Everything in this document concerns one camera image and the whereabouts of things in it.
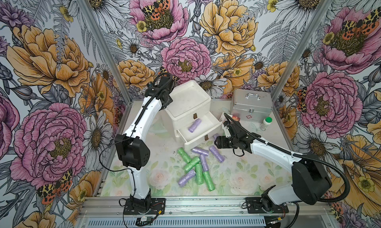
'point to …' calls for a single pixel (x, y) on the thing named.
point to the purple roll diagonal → (221, 157)
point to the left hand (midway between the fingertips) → (163, 107)
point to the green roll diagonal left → (192, 164)
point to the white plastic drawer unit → (189, 115)
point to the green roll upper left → (184, 154)
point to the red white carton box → (222, 117)
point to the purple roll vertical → (204, 163)
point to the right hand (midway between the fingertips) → (220, 145)
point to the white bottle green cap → (266, 123)
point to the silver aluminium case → (252, 105)
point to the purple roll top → (215, 136)
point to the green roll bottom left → (199, 174)
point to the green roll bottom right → (209, 181)
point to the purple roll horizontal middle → (200, 151)
